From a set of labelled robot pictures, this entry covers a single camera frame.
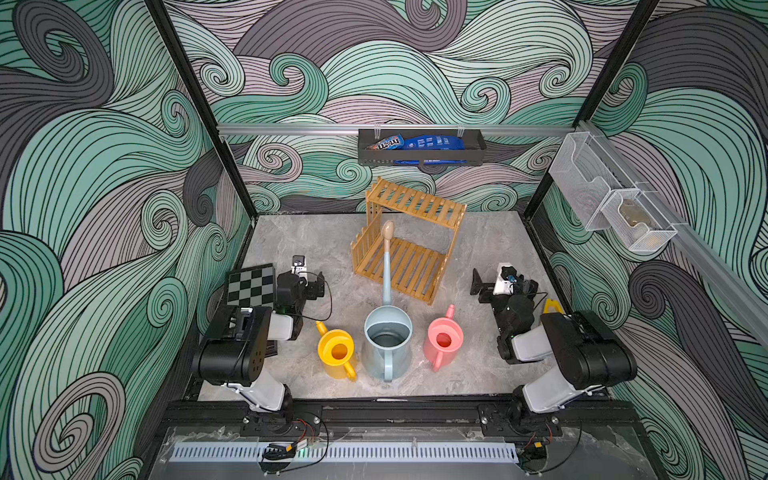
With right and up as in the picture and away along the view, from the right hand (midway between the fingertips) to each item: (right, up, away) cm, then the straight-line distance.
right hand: (495, 271), depth 88 cm
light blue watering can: (-33, -17, -4) cm, 37 cm away
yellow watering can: (-47, -18, -13) cm, 52 cm away
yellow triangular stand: (+20, -12, +5) cm, 24 cm away
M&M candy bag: (-32, +40, +3) cm, 51 cm away
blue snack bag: (-18, +40, +3) cm, 44 cm away
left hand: (-59, 0, +6) cm, 59 cm away
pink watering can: (-19, -17, -14) cm, 29 cm away
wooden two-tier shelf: (-23, -2, +13) cm, 26 cm away
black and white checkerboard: (-76, -6, +7) cm, 77 cm away
